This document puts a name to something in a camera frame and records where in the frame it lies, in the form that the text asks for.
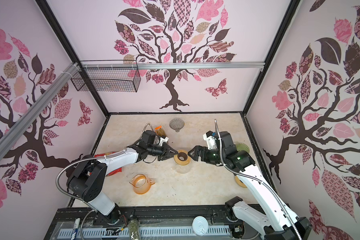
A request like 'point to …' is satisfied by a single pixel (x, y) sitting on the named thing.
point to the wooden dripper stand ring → (185, 162)
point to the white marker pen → (77, 223)
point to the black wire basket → (107, 76)
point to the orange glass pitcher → (141, 185)
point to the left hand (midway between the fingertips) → (177, 155)
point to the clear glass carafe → (182, 169)
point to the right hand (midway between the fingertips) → (195, 153)
